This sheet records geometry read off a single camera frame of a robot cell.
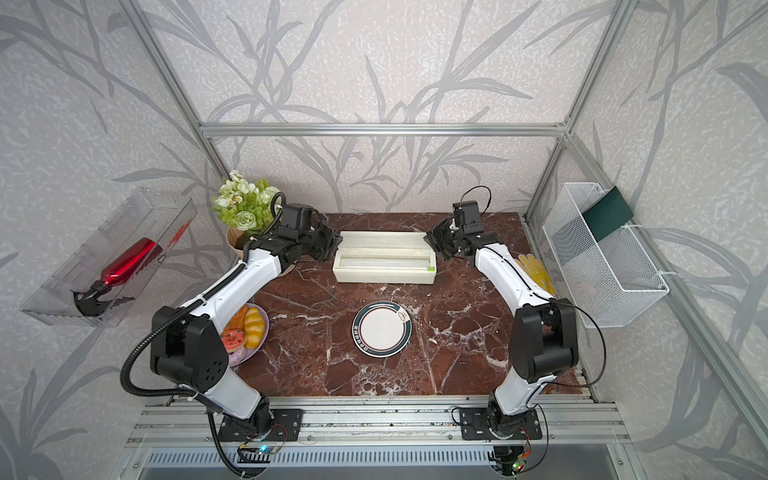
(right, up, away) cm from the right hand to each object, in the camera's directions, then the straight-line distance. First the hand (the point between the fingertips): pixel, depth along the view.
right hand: (422, 232), depth 87 cm
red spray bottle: (-65, -9, -24) cm, 70 cm away
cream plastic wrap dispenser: (-11, -8, +8) cm, 16 cm away
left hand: (-22, 0, -2) cm, 22 cm away
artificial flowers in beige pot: (-51, +7, -3) cm, 51 cm away
